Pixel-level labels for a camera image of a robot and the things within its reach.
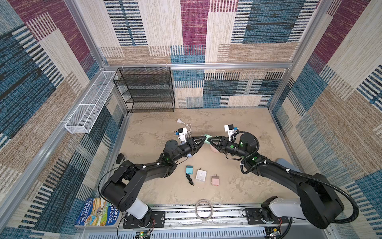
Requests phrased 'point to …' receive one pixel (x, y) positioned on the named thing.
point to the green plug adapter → (207, 136)
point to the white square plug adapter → (201, 175)
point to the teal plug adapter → (189, 169)
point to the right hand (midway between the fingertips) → (209, 142)
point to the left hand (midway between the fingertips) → (207, 140)
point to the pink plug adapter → (215, 180)
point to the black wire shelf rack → (146, 89)
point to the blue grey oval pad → (286, 164)
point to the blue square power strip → (189, 155)
